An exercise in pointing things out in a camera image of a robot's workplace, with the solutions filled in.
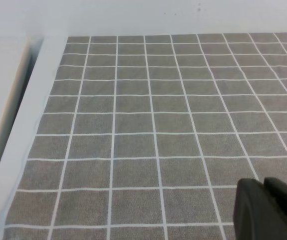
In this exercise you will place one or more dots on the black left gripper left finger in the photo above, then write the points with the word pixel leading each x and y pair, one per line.
pixel 256 215

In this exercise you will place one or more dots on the grey checked tablecloth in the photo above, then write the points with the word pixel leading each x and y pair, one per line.
pixel 146 137

